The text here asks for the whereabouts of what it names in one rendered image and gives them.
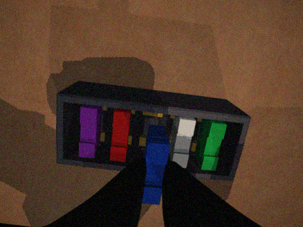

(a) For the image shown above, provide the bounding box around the black fuse block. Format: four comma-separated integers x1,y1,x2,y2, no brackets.
56,81,252,182

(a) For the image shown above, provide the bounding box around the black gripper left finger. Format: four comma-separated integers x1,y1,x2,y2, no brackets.
44,158,146,227

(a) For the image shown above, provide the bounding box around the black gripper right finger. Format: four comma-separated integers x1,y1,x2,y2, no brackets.
162,161,262,227

